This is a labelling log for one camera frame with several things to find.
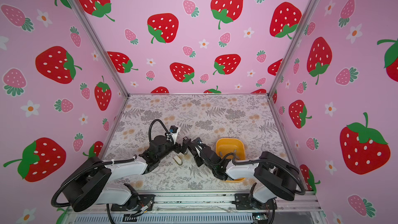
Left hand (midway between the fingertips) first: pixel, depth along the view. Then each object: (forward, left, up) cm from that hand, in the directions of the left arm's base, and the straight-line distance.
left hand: (184, 135), depth 85 cm
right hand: (-6, -5, -4) cm, 9 cm away
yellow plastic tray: (-2, -24, -9) cm, 25 cm away
